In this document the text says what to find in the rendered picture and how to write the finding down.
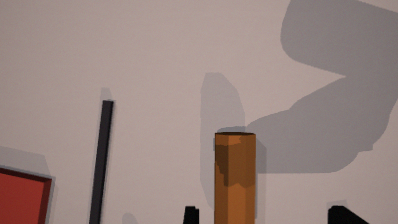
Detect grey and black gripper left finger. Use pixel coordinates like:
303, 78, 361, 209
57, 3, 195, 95
183, 206, 199, 224

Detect brown hexagonal prism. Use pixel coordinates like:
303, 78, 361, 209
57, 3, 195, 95
214, 132, 256, 224

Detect black thin bar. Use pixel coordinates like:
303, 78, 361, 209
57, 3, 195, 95
89, 100, 114, 224

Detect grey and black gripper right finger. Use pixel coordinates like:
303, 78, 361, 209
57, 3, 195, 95
328, 206, 369, 224

